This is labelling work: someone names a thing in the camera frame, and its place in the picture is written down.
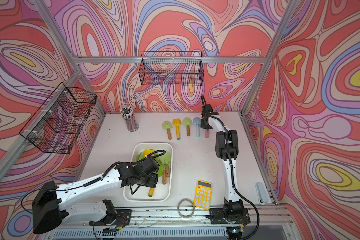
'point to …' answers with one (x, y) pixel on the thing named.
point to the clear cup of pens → (127, 113)
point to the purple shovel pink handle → (207, 134)
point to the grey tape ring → (179, 204)
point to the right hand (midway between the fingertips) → (208, 128)
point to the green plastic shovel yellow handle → (151, 192)
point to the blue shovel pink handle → (196, 121)
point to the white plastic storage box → (162, 192)
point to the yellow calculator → (203, 194)
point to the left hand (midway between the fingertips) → (156, 182)
